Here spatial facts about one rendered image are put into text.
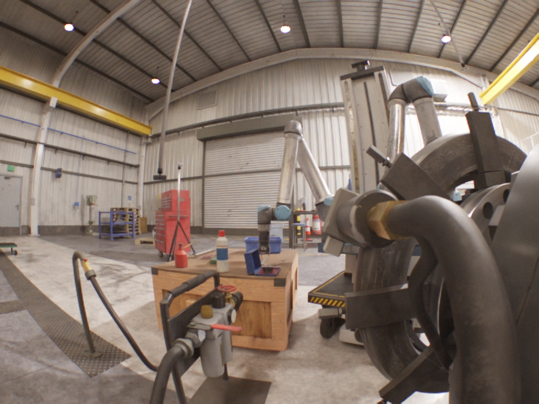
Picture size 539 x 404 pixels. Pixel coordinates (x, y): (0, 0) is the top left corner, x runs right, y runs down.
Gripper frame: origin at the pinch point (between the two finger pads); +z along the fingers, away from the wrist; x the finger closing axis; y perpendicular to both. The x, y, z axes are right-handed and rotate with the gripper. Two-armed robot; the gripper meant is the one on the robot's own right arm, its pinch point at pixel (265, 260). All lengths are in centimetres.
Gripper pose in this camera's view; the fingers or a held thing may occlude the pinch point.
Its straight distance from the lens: 160.9
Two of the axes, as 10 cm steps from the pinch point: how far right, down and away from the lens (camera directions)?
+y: -1.0, -0.6, -9.9
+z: 0.1, 10.0, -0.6
